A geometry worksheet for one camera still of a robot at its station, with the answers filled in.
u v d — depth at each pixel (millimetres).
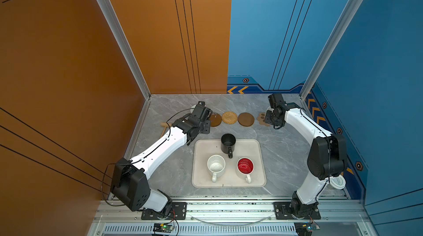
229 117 1083
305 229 699
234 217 725
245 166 849
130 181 405
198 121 612
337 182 756
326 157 477
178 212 739
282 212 725
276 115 681
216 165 867
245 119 1056
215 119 1075
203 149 917
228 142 910
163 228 707
